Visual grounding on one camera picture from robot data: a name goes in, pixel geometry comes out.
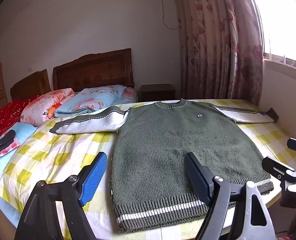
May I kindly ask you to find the white power cable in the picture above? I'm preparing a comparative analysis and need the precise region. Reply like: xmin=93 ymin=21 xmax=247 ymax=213
xmin=160 ymin=0 xmax=181 ymax=30

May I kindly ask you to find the red patterned blanket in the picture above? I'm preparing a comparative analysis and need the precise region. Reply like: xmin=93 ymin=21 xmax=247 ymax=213
xmin=0 ymin=95 xmax=40 ymax=141

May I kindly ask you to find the green knit sweater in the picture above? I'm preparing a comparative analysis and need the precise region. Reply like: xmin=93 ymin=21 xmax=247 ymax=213
xmin=49 ymin=99 xmax=280 ymax=233

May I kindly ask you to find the small wooden headboard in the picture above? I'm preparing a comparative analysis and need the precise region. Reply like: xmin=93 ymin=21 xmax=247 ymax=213
xmin=10 ymin=69 xmax=51 ymax=101

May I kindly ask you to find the dark wooden nightstand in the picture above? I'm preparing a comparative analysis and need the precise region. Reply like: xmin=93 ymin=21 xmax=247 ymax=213
xmin=140 ymin=84 xmax=176 ymax=102

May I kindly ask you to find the blue floral folded quilt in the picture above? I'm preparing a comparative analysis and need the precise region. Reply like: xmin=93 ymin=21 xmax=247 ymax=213
xmin=54 ymin=84 xmax=127 ymax=118

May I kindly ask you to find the pink floral pillow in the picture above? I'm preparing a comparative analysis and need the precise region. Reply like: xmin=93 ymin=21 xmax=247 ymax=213
xmin=122 ymin=87 xmax=138 ymax=103

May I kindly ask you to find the pink floral curtain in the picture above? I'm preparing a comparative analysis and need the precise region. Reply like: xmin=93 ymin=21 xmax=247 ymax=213
xmin=172 ymin=0 xmax=265 ymax=105

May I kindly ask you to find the large wooden headboard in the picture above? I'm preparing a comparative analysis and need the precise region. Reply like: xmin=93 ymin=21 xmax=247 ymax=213
xmin=52 ymin=48 xmax=135 ymax=93

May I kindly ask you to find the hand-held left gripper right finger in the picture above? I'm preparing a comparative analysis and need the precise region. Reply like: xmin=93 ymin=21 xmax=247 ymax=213
xmin=184 ymin=152 xmax=277 ymax=240

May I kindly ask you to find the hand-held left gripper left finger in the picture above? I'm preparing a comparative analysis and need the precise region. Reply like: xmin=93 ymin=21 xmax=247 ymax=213
xmin=14 ymin=152 xmax=108 ymax=240

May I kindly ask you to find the pink patterned cloth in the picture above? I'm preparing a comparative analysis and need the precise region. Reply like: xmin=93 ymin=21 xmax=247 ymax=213
xmin=0 ymin=129 xmax=22 ymax=158

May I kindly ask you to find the yellow checked bed sheet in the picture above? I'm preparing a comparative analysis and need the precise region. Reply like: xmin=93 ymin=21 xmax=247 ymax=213
xmin=0 ymin=99 xmax=296 ymax=240

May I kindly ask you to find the light blue pillow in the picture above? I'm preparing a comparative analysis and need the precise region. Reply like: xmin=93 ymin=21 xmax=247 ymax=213
xmin=0 ymin=122 xmax=38 ymax=178

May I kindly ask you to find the black object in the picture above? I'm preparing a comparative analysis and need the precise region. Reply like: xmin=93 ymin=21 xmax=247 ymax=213
xmin=0 ymin=129 xmax=16 ymax=152

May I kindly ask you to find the pink floral folded quilt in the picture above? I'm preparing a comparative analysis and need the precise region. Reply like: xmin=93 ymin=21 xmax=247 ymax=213
xmin=20 ymin=88 xmax=75 ymax=127

